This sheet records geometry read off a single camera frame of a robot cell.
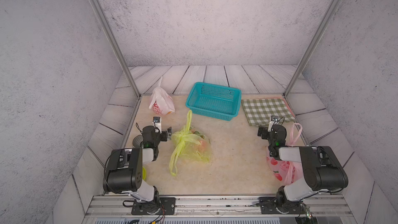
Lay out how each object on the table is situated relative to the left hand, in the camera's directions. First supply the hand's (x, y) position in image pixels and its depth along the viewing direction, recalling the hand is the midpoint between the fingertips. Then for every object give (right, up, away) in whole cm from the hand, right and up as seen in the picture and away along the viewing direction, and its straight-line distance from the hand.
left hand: (165, 126), depth 95 cm
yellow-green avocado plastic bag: (+17, -7, -14) cm, 23 cm away
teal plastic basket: (+31, +16, +24) cm, 42 cm away
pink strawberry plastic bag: (+63, -20, -19) cm, 69 cm away
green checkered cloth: (+63, +9, +16) cm, 66 cm away
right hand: (+64, +1, -1) cm, 64 cm away
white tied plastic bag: (-4, +15, +7) cm, 17 cm away
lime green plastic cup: (-7, -21, -15) cm, 27 cm away
